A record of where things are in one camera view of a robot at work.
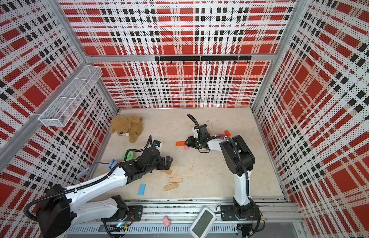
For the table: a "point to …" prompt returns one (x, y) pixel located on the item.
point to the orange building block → (180, 143)
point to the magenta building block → (221, 135)
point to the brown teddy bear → (131, 126)
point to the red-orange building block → (227, 133)
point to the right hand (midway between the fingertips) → (188, 143)
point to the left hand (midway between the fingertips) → (167, 158)
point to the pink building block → (186, 148)
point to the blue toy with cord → (111, 164)
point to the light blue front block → (141, 189)
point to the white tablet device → (203, 224)
